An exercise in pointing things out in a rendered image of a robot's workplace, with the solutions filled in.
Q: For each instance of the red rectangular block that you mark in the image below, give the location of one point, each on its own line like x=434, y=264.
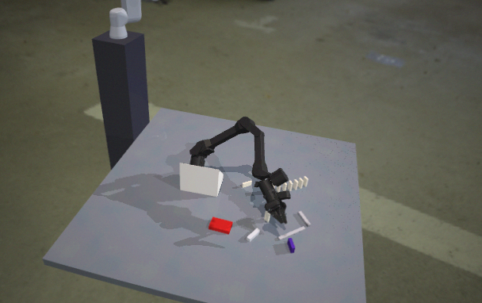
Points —
x=220, y=225

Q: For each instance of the purple rectangular block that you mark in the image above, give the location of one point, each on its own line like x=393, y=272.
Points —
x=291, y=245

